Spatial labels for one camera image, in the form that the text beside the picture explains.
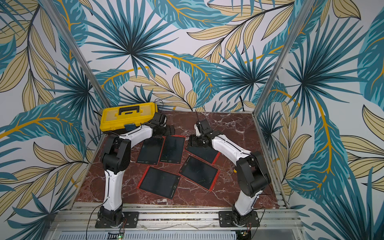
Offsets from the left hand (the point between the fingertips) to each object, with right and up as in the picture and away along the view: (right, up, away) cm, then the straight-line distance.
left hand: (169, 131), depth 103 cm
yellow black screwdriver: (+41, -23, -14) cm, 49 cm away
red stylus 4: (-13, -26, -15) cm, 33 cm away
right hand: (+16, -6, -12) cm, 21 cm away
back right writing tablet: (+26, -15, -5) cm, 30 cm away
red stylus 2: (+31, -17, -8) cm, 36 cm away
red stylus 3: (+29, -28, -17) cm, 43 cm away
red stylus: (+5, -3, +3) cm, 7 cm away
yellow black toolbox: (-30, +8, -10) cm, 33 cm away
